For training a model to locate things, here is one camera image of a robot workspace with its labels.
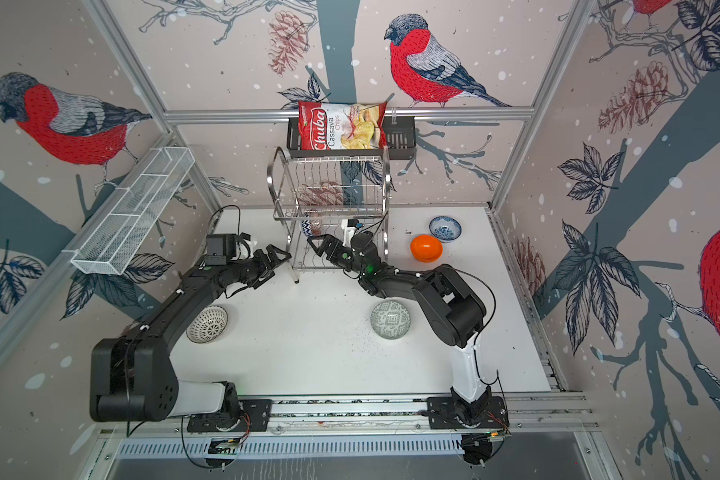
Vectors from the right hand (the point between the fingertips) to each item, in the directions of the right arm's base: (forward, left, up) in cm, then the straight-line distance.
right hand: (310, 251), depth 87 cm
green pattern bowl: (-13, -24, -18) cm, 33 cm away
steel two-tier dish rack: (+39, +2, -13) cm, 41 cm away
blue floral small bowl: (+24, -45, -16) cm, 53 cm away
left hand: (-4, +8, 0) cm, 9 cm away
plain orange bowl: (+14, -37, -16) cm, 43 cm away
